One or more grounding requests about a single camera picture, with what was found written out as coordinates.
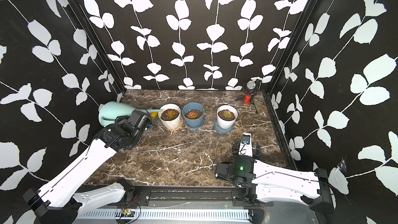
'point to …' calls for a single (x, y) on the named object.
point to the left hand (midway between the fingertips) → (116, 117)
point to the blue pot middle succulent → (193, 114)
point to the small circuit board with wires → (125, 212)
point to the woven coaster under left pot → (178, 128)
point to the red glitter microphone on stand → (250, 88)
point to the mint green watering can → (109, 111)
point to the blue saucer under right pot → (221, 130)
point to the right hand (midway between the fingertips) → (245, 142)
